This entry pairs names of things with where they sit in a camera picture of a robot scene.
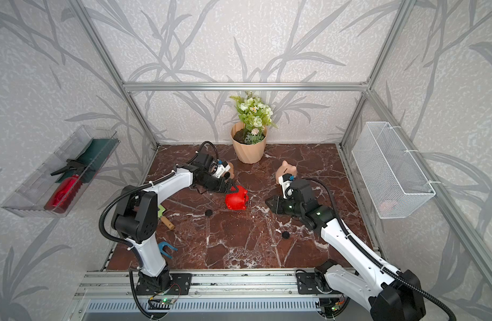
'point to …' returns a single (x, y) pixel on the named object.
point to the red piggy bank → (237, 201)
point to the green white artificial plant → (254, 116)
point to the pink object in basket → (386, 206)
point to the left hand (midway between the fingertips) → (230, 188)
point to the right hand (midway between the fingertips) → (266, 200)
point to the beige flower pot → (247, 153)
